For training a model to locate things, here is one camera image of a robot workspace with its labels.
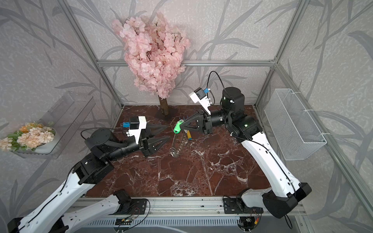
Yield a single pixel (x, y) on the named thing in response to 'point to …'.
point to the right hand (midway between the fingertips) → (182, 128)
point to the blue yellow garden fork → (189, 135)
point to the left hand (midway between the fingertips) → (166, 134)
